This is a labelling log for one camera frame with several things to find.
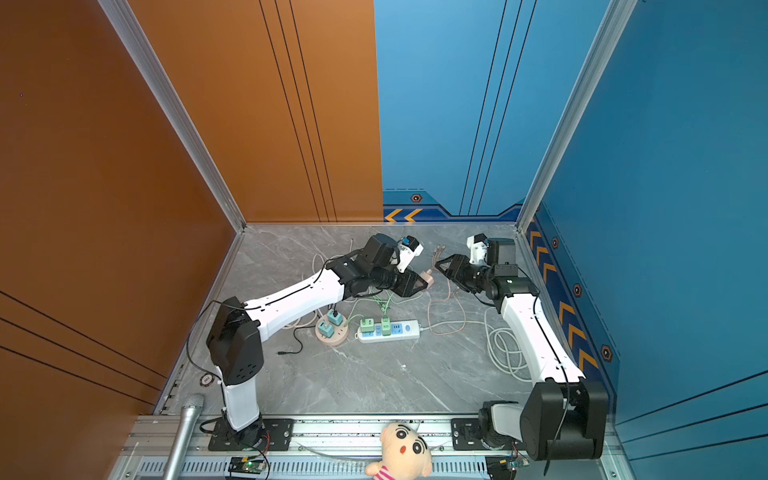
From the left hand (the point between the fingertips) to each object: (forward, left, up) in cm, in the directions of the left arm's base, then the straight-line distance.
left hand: (424, 280), depth 80 cm
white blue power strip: (-7, +6, -17) cm, 19 cm away
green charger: (-7, +16, -13) cm, 21 cm away
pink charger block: (+1, -1, 0) cm, 1 cm away
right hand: (+3, -4, +2) cm, 5 cm away
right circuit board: (-39, -19, -21) cm, 48 cm away
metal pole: (-29, +59, -18) cm, 68 cm away
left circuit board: (-40, +43, -21) cm, 62 cm away
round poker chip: (-20, +60, -21) cm, 67 cm away
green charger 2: (-8, +10, -13) cm, 18 cm away
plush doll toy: (-38, +5, -12) cm, 40 cm away
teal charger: (-9, +27, -13) cm, 31 cm away
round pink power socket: (-7, +24, -17) cm, 31 cm away
